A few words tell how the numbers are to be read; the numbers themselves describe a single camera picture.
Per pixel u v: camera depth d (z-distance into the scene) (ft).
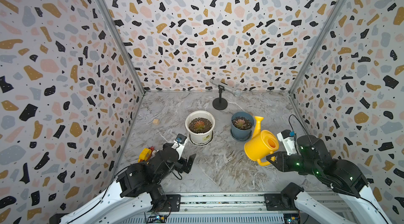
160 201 2.09
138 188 1.46
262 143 2.05
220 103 3.71
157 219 2.31
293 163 1.76
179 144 1.85
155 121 3.32
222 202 2.50
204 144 3.04
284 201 2.15
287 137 1.86
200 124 2.95
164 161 1.53
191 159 1.98
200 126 2.94
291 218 2.35
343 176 1.30
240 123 3.02
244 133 3.02
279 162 1.86
